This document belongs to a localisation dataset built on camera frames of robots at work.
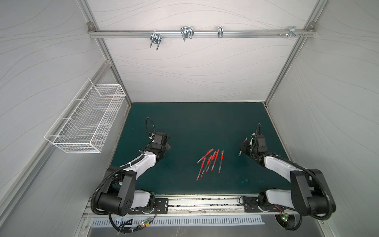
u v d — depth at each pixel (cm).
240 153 90
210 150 93
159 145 70
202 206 75
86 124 69
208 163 88
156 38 79
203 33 79
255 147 71
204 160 88
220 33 78
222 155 91
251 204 73
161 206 74
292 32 76
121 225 68
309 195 43
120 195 42
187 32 77
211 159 90
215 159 89
